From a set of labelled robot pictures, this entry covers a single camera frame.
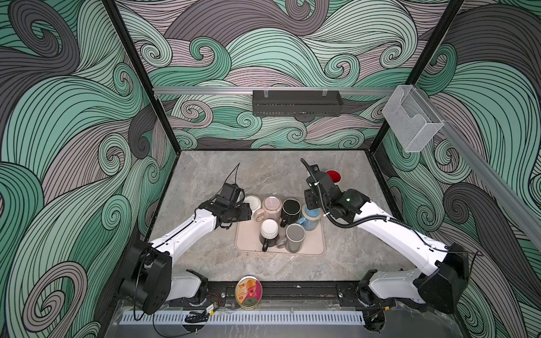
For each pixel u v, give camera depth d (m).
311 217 0.80
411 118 0.79
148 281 0.40
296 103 0.95
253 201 0.88
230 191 0.67
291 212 0.86
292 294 0.75
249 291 0.71
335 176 1.01
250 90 0.94
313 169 0.67
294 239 0.76
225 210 0.61
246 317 0.70
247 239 0.88
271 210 0.83
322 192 0.56
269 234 0.79
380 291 0.60
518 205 0.52
